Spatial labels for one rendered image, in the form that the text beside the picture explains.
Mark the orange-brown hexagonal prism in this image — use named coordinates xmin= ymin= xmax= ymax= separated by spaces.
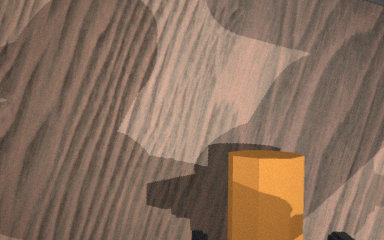
xmin=227 ymin=150 xmax=304 ymax=240

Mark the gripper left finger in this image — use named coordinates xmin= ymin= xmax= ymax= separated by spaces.
xmin=192 ymin=230 xmax=208 ymax=240

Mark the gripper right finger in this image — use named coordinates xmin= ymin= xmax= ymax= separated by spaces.
xmin=327 ymin=232 xmax=355 ymax=240

